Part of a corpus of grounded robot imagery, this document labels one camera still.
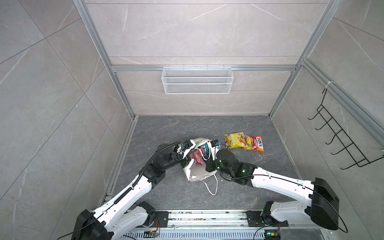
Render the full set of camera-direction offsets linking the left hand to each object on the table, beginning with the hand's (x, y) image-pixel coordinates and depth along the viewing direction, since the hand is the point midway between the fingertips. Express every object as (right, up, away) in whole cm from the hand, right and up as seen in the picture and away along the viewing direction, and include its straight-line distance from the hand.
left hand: (194, 145), depth 73 cm
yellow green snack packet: (+28, 0, +27) cm, 38 cm away
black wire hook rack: (+67, +7, -6) cm, 67 cm away
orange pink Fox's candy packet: (+41, -1, +27) cm, 49 cm away
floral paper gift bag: (+1, -15, +10) cm, 18 cm away
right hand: (+4, -7, +4) cm, 9 cm away
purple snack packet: (+2, -6, +4) cm, 7 cm away
